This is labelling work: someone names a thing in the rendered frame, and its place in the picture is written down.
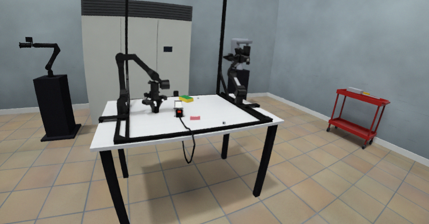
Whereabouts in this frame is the green flat block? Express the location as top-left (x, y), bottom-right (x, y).
top-left (179, 95), bottom-right (194, 103)

